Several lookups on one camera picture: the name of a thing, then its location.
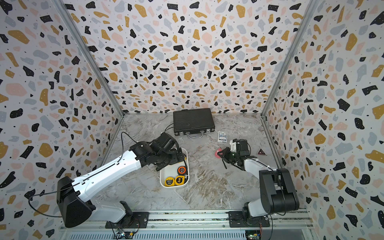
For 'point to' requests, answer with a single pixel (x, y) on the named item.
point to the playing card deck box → (222, 136)
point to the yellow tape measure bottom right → (179, 180)
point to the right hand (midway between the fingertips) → (218, 153)
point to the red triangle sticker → (261, 152)
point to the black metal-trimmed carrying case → (193, 122)
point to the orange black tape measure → (182, 170)
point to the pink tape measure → (220, 149)
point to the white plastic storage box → (172, 171)
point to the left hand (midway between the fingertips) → (180, 159)
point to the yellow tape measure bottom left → (169, 181)
